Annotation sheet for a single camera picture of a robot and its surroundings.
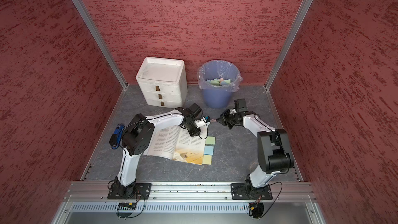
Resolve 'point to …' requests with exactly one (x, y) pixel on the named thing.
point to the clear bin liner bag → (218, 76)
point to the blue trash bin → (218, 100)
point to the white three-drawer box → (163, 82)
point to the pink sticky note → (213, 120)
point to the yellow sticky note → (207, 159)
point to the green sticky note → (210, 140)
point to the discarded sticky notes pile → (218, 82)
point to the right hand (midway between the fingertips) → (215, 120)
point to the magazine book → (175, 142)
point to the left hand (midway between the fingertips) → (196, 134)
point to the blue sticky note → (208, 150)
